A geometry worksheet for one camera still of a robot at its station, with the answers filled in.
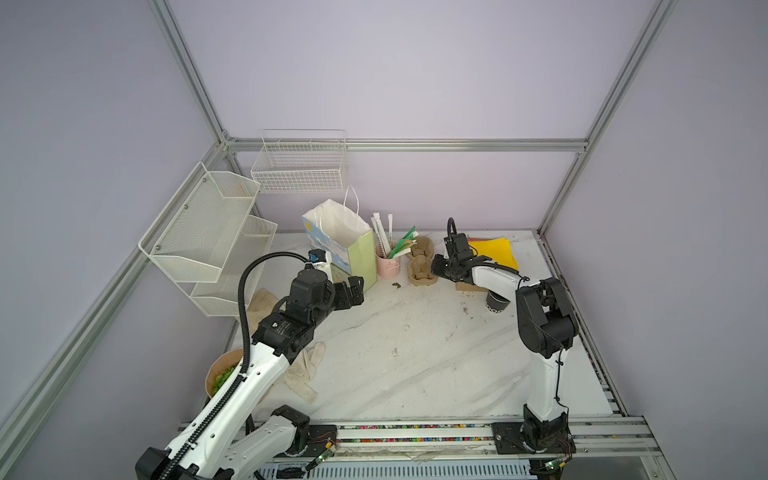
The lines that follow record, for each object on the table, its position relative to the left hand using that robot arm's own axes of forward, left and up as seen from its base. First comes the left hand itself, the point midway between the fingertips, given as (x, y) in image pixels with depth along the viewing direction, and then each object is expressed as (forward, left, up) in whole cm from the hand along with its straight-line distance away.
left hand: (346, 284), depth 74 cm
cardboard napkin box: (0, -31, -1) cm, 31 cm away
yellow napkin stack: (+30, -52, -20) cm, 63 cm away
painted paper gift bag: (+32, +8, -11) cm, 35 cm away
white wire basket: (+43, +19, +8) cm, 48 cm away
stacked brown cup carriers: (+22, -22, -22) cm, 38 cm away
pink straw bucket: (+20, -10, -19) cm, 29 cm away
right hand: (+21, -26, -17) cm, 37 cm away
